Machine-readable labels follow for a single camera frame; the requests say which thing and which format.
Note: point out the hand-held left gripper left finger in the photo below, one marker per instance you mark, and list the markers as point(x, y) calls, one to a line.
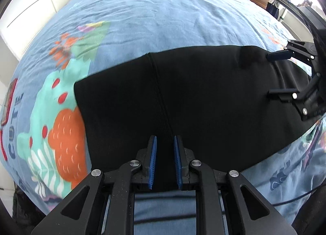
point(152, 163)

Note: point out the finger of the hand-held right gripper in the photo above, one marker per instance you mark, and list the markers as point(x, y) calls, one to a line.
point(279, 55)
point(282, 91)

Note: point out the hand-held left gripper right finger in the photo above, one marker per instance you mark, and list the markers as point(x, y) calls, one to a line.
point(178, 163)

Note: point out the black pants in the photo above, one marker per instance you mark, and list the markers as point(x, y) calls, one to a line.
point(216, 113)

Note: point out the dark blue shopping bag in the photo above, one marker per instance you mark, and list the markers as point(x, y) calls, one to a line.
point(273, 10)

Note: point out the glass top desk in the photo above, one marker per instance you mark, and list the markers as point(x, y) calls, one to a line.
point(295, 6)

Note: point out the bed with blue printed sheet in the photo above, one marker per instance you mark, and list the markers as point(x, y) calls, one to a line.
point(165, 16)

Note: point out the black fluffy bag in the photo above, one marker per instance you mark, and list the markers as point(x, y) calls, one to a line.
point(25, 212)

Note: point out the red cased phone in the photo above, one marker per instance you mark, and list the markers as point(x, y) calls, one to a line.
point(9, 101)

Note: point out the white wardrobe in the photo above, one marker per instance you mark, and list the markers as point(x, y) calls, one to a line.
point(33, 8)

